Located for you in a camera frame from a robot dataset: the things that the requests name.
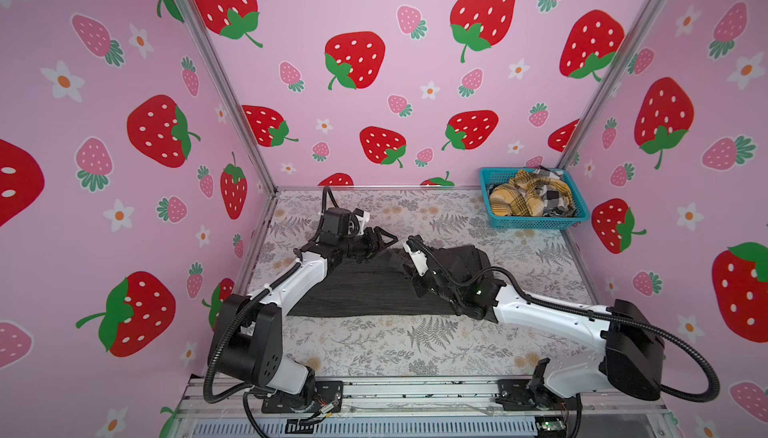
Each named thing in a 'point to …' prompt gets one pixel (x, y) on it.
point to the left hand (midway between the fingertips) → (394, 242)
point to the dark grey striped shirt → (384, 284)
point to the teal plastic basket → (492, 178)
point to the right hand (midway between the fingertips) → (403, 265)
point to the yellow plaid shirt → (521, 196)
